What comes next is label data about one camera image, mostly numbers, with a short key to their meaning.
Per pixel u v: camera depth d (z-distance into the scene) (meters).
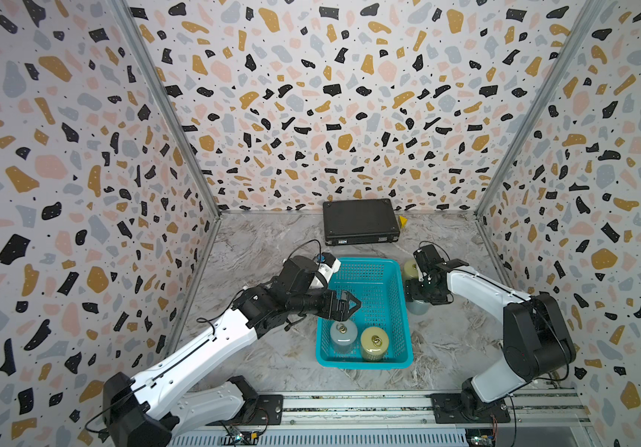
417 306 0.90
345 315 0.61
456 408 0.73
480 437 0.71
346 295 0.62
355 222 1.15
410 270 0.94
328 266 0.64
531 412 0.75
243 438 0.70
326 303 0.61
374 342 0.76
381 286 0.98
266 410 0.73
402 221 1.17
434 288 0.71
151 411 0.38
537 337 0.46
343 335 0.79
